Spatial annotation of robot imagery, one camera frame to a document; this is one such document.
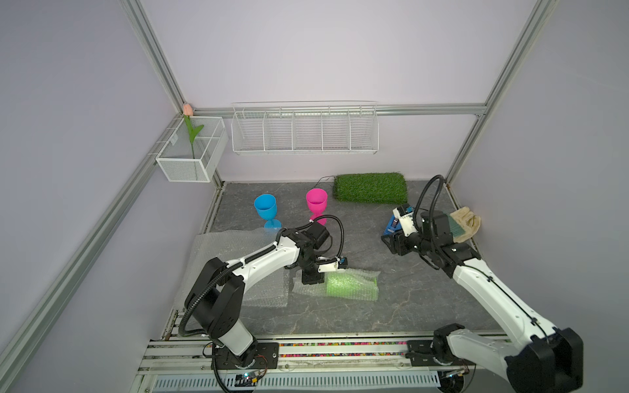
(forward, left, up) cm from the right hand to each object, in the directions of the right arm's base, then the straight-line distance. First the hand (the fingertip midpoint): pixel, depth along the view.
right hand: (390, 232), depth 81 cm
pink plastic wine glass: (+17, +25, -3) cm, 30 cm away
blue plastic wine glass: (+14, +44, -3) cm, 46 cm away
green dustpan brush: (+12, -34, -17) cm, 39 cm away
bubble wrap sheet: (-13, +42, -18) cm, 47 cm away
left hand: (-11, +24, -11) cm, 29 cm away
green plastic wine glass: (-14, +13, -9) cm, 22 cm away
